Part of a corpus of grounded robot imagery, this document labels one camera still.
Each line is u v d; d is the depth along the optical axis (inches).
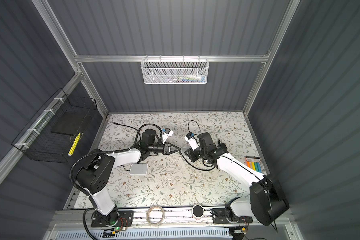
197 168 34.2
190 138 29.2
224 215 28.6
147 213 29.1
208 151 25.6
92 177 19.0
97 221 28.5
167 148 30.9
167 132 31.8
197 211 28.0
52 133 28.2
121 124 44.6
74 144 27.3
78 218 29.9
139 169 35.3
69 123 30.4
